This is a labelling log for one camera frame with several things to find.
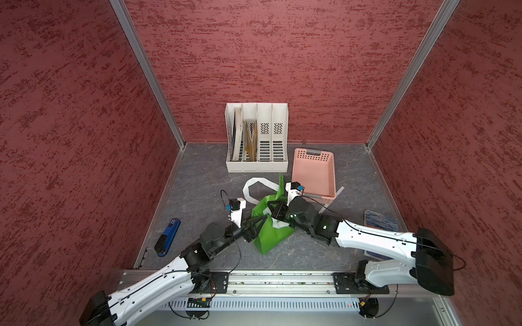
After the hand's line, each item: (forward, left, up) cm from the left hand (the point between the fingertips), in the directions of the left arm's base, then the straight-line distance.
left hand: (261, 218), depth 72 cm
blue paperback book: (+7, -52, -17) cm, 55 cm away
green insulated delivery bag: (-3, -3, -8) cm, 9 cm away
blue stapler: (-4, +40, -15) cm, 43 cm away
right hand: (+4, -1, -1) cm, 4 cm away
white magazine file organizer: (+59, -5, -15) cm, 61 cm away
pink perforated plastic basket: (+34, -28, -17) cm, 48 cm away
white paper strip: (+22, -38, -19) cm, 47 cm away
